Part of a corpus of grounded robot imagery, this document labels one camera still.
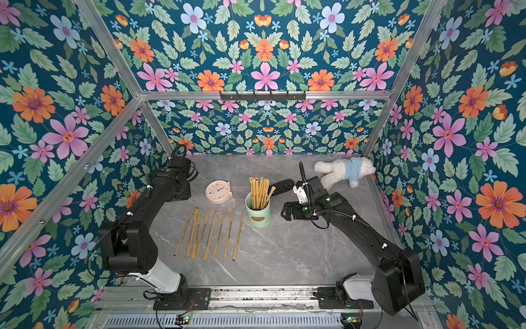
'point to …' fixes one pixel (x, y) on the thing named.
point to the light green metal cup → (260, 218)
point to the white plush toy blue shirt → (339, 171)
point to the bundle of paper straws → (260, 192)
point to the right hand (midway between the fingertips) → (295, 209)
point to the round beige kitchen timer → (218, 191)
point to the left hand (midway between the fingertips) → (179, 195)
